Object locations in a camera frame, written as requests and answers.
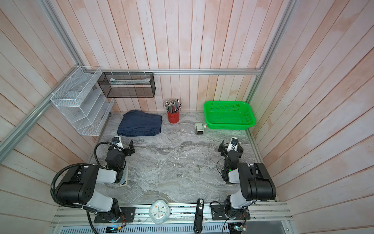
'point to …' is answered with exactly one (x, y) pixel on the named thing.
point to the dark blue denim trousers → (136, 123)
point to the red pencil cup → (173, 118)
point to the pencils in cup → (172, 106)
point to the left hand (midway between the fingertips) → (125, 142)
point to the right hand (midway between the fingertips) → (231, 141)
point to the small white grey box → (199, 128)
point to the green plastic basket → (228, 115)
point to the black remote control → (199, 217)
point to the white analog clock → (159, 211)
